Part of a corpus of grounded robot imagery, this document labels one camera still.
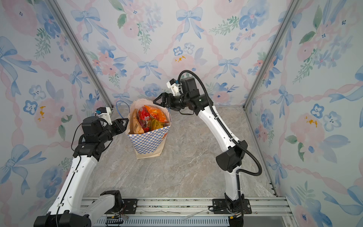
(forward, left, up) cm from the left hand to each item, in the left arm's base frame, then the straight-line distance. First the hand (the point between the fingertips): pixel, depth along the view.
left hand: (126, 119), depth 74 cm
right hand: (+5, -18, +8) cm, 20 cm away
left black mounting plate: (-36, -2, -29) cm, 46 cm away
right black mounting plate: (-35, -49, -29) cm, 67 cm away
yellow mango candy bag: (+6, -13, -11) cm, 18 cm away
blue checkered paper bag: (-8, -10, -12) cm, 18 cm away
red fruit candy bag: (+6, -6, -7) cm, 11 cm away
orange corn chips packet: (+6, -15, -2) cm, 16 cm away
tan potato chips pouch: (-1, -4, -4) cm, 6 cm away
